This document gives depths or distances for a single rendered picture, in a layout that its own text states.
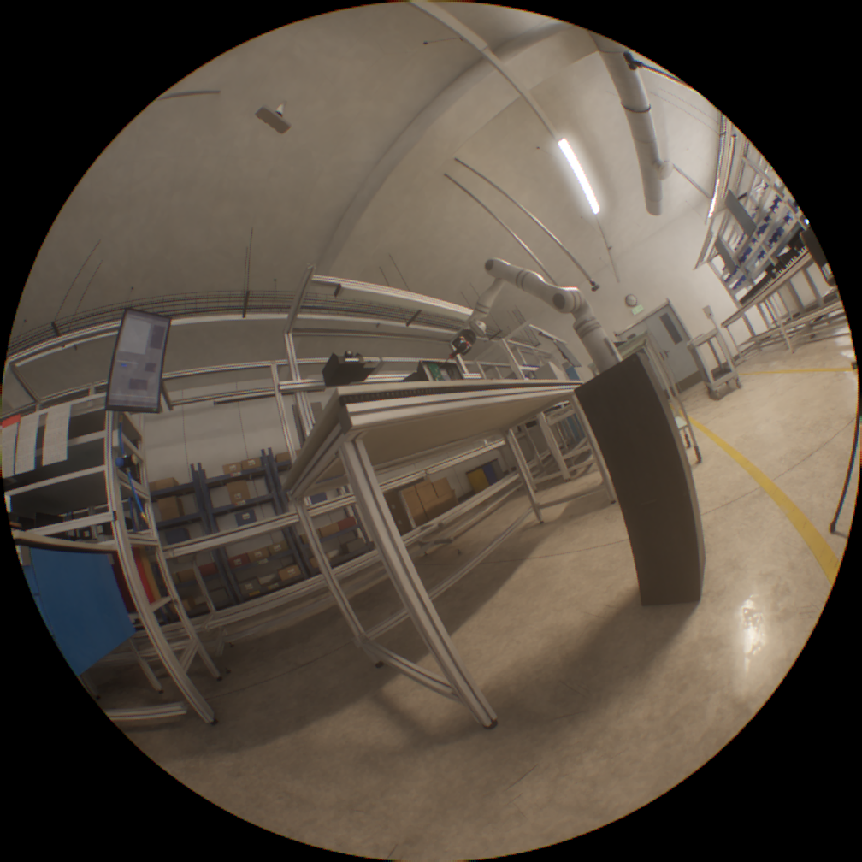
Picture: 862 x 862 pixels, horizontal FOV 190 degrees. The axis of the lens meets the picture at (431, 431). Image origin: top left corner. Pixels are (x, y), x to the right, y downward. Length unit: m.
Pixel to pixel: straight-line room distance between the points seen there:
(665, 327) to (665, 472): 6.84
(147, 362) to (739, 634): 2.32
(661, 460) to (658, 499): 0.12
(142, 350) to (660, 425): 1.97
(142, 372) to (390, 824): 1.76
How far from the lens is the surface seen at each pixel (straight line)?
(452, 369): 1.16
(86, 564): 1.28
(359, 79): 3.08
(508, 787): 0.84
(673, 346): 7.52
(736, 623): 1.02
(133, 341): 1.51
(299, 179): 3.18
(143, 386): 1.42
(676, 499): 0.88
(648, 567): 1.02
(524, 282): 1.07
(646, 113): 4.29
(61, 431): 1.82
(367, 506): 0.54
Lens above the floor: 0.78
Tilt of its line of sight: 10 degrees up
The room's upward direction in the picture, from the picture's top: 23 degrees counter-clockwise
